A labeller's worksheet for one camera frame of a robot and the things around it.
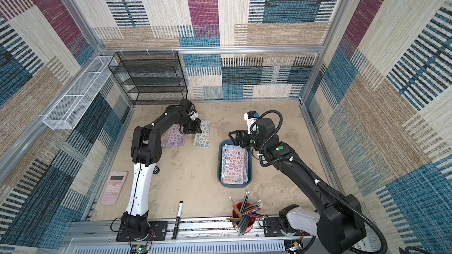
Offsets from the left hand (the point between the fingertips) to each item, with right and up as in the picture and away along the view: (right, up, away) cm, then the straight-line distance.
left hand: (202, 131), depth 105 cm
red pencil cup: (+21, -32, -34) cm, 51 cm away
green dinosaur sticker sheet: (0, -5, -3) cm, 6 cm away
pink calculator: (-39, -23, -20) cm, 50 cm away
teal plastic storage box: (+12, -8, -11) cm, 18 cm away
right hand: (+19, -1, -25) cm, 32 cm away
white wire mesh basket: (-49, +10, -34) cm, 61 cm away
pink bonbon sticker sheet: (+18, -16, -17) cm, 30 cm away
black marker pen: (-6, -36, -29) cm, 47 cm away
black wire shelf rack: (-29, +32, +3) cm, 44 cm away
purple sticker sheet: (-15, -3, -2) cm, 15 cm away
